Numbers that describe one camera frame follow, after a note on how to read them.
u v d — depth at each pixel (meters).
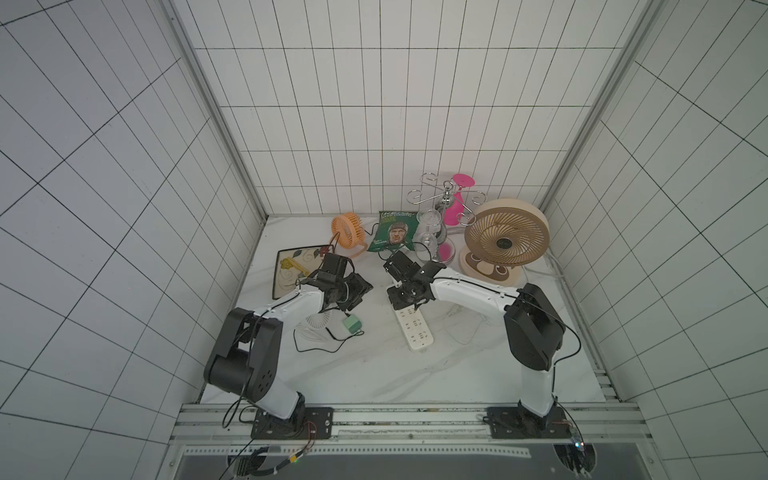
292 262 1.06
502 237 0.83
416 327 0.87
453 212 0.82
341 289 0.77
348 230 1.01
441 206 0.90
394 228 1.04
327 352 0.85
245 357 0.45
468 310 0.59
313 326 0.81
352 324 0.88
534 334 0.48
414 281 0.66
